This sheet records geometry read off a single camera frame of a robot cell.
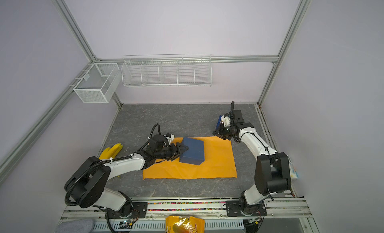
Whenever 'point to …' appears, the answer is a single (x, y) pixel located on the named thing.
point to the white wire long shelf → (167, 70)
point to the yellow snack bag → (176, 224)
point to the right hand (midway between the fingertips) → (214, 134)
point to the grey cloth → (78, 226)
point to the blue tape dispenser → (218, 121)
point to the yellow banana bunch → (108, 153)
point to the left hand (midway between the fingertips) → (186, 153)
